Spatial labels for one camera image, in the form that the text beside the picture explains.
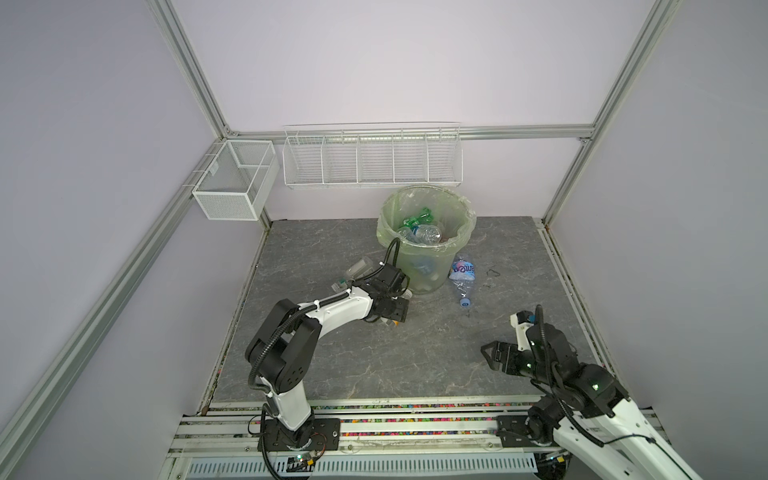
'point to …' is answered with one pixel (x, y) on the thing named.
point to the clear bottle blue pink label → (462, 274)
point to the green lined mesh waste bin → (428, 266)
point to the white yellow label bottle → (396, 323)
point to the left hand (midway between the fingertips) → (397, 312)
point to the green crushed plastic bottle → (424, 218)
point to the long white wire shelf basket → (373, 156)
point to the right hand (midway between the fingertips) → (495, 352)
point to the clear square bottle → (360, 269)
